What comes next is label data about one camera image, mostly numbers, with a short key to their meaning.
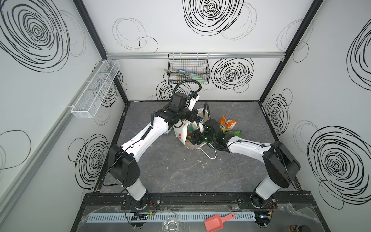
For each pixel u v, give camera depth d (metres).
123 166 0.43
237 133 0.94
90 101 0.74
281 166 0.46
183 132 0.76
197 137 0.75
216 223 0.68
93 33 0.81
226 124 0.94
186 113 0.67
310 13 0.74
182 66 0.96
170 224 0.69
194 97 0.68
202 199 0.75
